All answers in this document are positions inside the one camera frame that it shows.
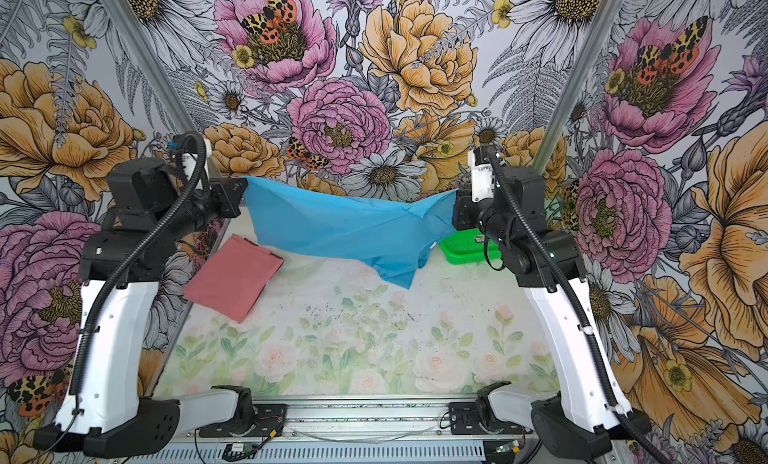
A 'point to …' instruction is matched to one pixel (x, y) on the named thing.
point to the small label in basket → (479, 239)
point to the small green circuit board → (502, 449)
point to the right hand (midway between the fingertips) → (458, 202)
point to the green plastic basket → (461, 248)
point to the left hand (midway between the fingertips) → (248, 194)
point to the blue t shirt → (390, 238)
